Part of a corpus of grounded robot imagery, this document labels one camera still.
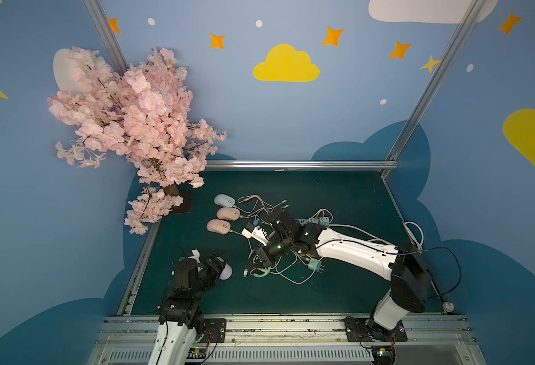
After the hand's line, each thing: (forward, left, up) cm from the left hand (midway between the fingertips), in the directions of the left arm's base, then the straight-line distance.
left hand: (227, 257), depth 82 cm
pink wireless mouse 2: (+17, +7, -7) cm, 20 cm away
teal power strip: (+18, -37, -2) cm, 42 cm away
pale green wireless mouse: (+31, +7, -7) cm, 33 cm away
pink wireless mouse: (+24, +3, -7) cm, 25 cm away
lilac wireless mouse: (-3, +1, -8) cm, 8 cm away
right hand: (-6, -10, +9) cm, 14 cm away
